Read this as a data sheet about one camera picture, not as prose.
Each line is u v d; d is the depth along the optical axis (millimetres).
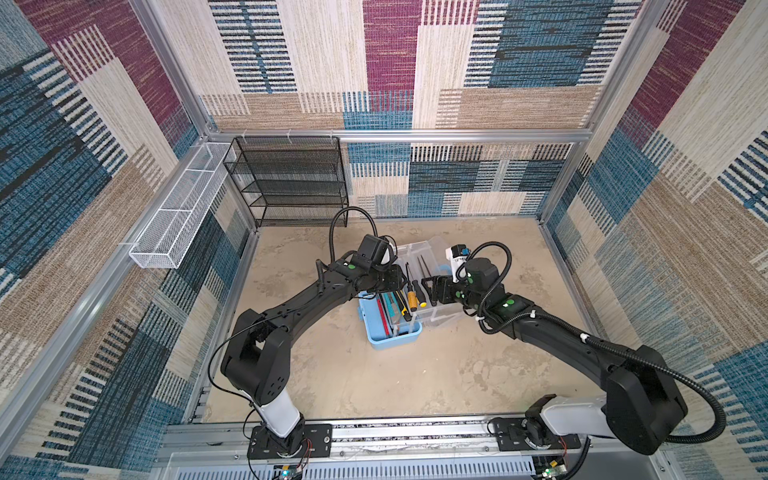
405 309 850
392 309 851
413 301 797
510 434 736
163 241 703
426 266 894
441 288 729
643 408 414
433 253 896
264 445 714
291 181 1097
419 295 814
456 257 741
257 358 448
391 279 761
